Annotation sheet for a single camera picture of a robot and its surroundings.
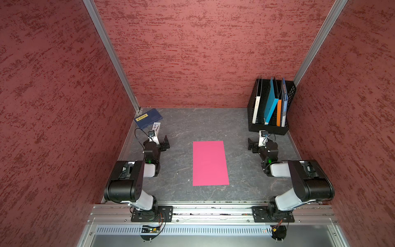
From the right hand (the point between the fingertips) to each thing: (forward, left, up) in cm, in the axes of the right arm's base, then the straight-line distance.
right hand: (255, 139), depth 95 cm
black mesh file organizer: (+15, -18, -9) cm, 26 cm away
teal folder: (+13, -7, +19) cm, 24 cm away
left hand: (+1, +61, +3) cm, 61 cm away
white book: (+14, +1, +20) cm, 24 cm away
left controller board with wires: (-46, +61, -9) cm, 77 cm away
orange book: (+11, -14, +12) cm, 22 cm away
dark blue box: (+24, +75, -5) cm, 79 cm away
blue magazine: (+11, -15, +19) cm, 26 cm away
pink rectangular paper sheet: (-12, +30, -8) cm, 33 cm away
